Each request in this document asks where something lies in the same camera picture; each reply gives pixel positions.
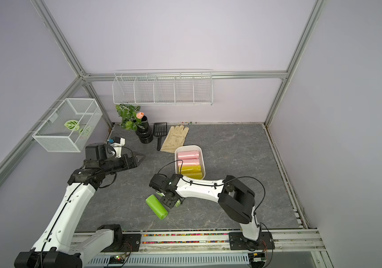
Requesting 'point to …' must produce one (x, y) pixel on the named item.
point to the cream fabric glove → (176, 137)
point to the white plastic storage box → (177, 168)
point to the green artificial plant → (128, 113)
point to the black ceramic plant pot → (144, 131)
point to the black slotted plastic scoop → (160, 129)
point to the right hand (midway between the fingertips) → (171, 196)
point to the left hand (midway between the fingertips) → (139, 158)
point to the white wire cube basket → (54, 137)
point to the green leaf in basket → (72, 124)
